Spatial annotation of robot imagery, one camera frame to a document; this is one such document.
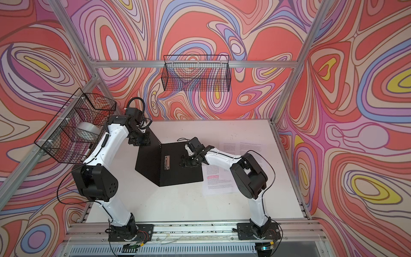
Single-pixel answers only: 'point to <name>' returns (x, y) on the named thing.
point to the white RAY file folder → (160, 162)
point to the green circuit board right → (263, 246)
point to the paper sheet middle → (231, 148)
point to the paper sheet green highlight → (265, 145)
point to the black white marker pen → (87, 151)
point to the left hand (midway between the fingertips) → (149, 142)
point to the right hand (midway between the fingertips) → (186, 167)
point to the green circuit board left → (130, 246)
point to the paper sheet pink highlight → (217, 180)
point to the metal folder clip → (167, 162)
